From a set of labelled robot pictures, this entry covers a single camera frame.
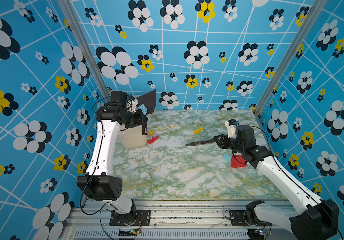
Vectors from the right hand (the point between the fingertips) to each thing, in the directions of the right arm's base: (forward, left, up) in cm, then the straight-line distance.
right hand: (216, 137), depth 79 cm
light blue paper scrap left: (+9, +39, +13) cm, 42 cm away
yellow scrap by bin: (+18, +40, -17) cm, 47 cm away
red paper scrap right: (-6, -14, -19) cm, 24 cm away
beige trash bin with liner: (+4, +48, -5) cm, 48 cm away
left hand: (+4, +37, +10) cm, 39 cm away
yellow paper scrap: (+21, +7, -20) cm, 30 cm away
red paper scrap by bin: (+13, +38, -20) cm, 45 cm away
